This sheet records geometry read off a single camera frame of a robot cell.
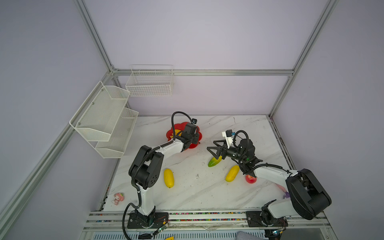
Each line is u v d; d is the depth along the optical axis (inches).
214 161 35.8
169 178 32.9
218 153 28.3
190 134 29.6
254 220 28.8
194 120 33.8
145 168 19.8
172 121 28.9
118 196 30.7
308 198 17.1
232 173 33.7
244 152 25.7
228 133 28.5
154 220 28.6
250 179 32.6
